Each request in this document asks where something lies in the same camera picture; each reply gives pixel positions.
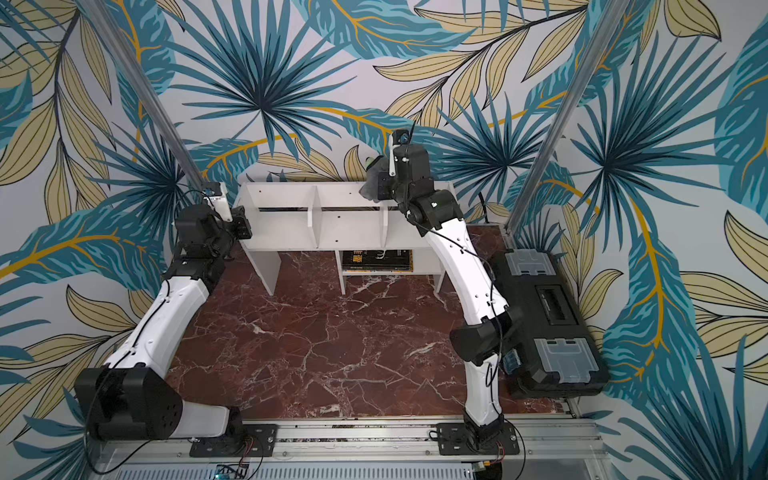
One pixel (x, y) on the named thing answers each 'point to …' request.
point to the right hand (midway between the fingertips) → (388, 170)
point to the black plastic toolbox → (557, 352)
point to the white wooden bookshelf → (370, 238)
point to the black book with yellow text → (383, 260)
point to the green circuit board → (220, 474)
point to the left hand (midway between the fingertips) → (242, 210)
